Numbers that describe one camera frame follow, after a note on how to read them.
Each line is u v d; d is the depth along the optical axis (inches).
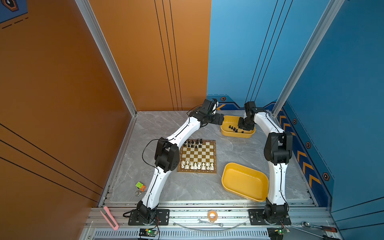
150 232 27.8
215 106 30.4
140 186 31.9
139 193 31.9
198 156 37.0
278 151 23.6
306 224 27.4
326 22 29.1
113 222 28.4
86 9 27.5
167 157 23.1
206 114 29.1
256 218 28.5
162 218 29.0
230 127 42.9
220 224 28.1
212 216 29.7
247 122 34.5
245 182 34.2
